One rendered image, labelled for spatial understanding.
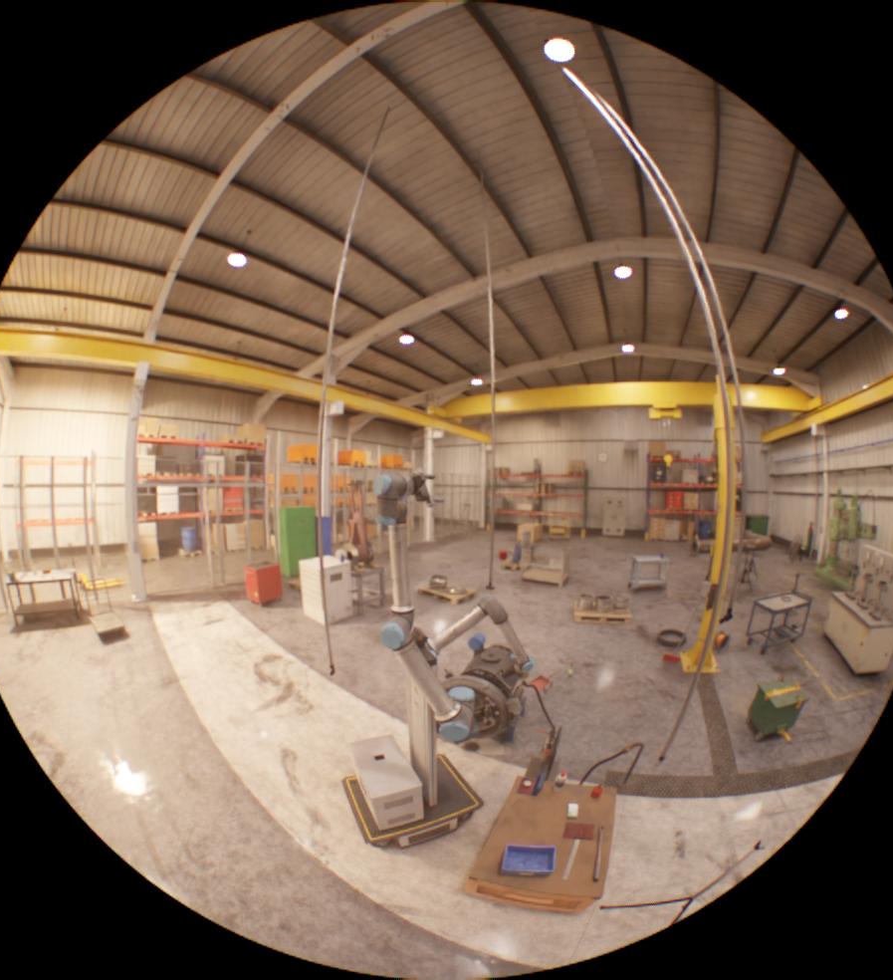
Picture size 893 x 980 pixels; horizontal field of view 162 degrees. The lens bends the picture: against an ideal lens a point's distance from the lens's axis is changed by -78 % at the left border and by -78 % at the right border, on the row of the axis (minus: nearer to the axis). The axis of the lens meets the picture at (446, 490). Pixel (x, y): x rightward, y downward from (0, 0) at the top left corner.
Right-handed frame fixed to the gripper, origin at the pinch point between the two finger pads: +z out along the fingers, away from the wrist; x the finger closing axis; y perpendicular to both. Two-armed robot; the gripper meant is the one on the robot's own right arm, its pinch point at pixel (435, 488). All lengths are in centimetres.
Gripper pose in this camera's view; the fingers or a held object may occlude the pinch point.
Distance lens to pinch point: 156.7
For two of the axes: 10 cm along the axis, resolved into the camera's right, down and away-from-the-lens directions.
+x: 3.4, 8.6, -3.9
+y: -6.3, 5.2, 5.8
